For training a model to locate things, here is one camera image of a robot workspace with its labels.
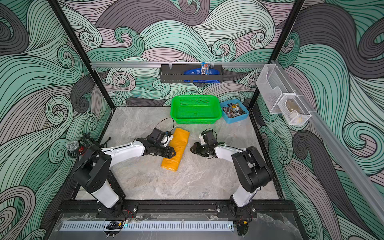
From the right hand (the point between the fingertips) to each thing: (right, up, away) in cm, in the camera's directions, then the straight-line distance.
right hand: (194, 150), depth 93 cm
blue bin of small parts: (+33, +27, +25) cm, 49 cm away
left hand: (-14, +1, -3) cm, 14 cm away
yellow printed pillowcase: (-11, +4, +3) cm, 12 cm away
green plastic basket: (+2, +27, +25) cm, 37 cm away
